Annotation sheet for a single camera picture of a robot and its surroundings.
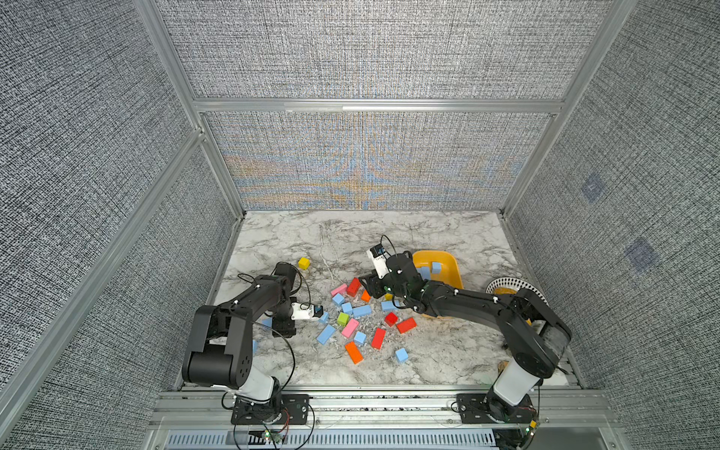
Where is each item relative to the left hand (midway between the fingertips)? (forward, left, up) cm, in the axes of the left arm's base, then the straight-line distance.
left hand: (287, 316), depth 90 cm
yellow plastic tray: (+13, -56, +1) cm, 58 cm away
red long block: (-8, -29, -1) cm, 30 cm away
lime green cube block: (-2, -18, +1) cm, 18 cm away
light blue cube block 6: (+4, -17, +2) cm, 17 cm away
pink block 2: (-5, -20, 0) cm, 21 cm away
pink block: (+8, -18, +1) cm, 20 cm away
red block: (+8, -21, +1) cm, 23 cm away
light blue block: (+14, -47, 0) cm, 49 cm away
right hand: (+9, -25, +13) cm, 30 cm away
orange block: (-12, -21, -1) cm, 24 cm away
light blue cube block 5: (+1, -19, +2) cm, 19 cm away
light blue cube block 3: (-8, -23, +1) cm, 25 cm away
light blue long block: (+1, -24, -1) cm, 24 cm away
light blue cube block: (+16, -52, +1) cm, 54 cm away
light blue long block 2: (-7, -13, +1) cm, 15 cm away
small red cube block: (-3, -33, +2) cm, 33 cm away
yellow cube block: (+20, -4, 0) cm, 21 cm away
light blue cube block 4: (-2, -12, +2) cm, 13 cm away
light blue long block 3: (-5, +3, +9) cm, 11 cm away
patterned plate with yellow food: (+7, -75, +2) cm, 75 cm away
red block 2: (-4, -38, -1) cm, 38 cm away
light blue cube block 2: (-14, -35, +1) cm, 38 cm away
